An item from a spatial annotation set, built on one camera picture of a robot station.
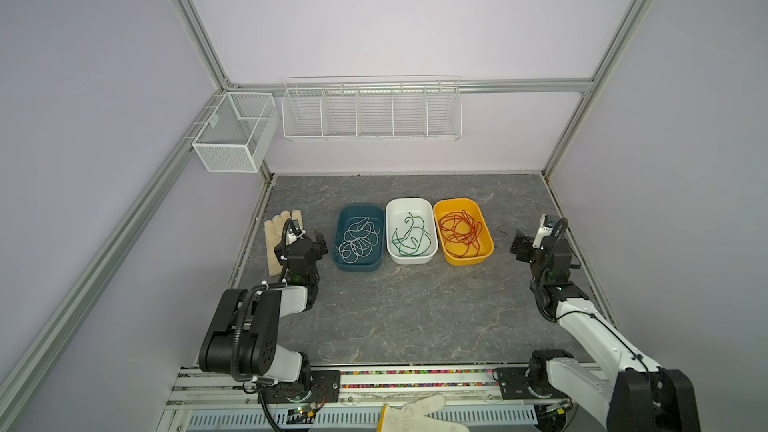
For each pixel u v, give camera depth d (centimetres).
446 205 106
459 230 103
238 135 99
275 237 102
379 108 99
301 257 69
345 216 103
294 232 76
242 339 41
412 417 69
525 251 76
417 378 77
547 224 72
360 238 99
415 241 100
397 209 108
